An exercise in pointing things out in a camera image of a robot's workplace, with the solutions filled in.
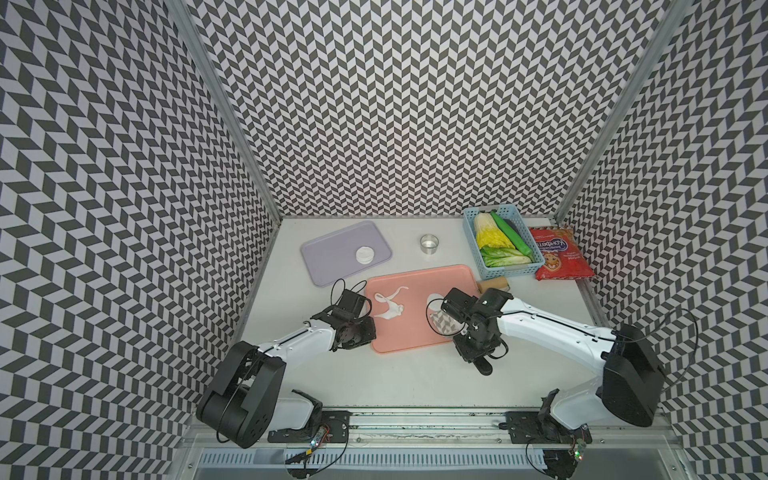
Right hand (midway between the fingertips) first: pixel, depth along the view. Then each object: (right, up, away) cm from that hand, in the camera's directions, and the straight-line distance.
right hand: (474, 359), depth 77 cm
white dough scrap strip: (-21, +9, +16) cm, 28 cm away
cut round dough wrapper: (-11, +17, -11) cm, 23 cm away
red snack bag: (+36, +26, +24) cm, 51 cm away
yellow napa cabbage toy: (+12, +34, +25) cm, 44 cm away
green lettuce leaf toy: (+14, +26, +21) cm, 36 cm away
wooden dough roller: (+12, +17, +19) cm, 28 cm away
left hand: (-27, +2, +11) cm, 29 cm away
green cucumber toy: (+21, +33, +28) cm, 48 cm away
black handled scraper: (+1, 0, -4) cm, 5 cm away
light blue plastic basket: (+24, +39, +34) cm, 57 cm away
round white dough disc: (-32, +26, +27) cm, 50 cm away
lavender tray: (-44, +25, +30) cm, 59 cm away
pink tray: (-17, +10, +18) cm, 27 cm away
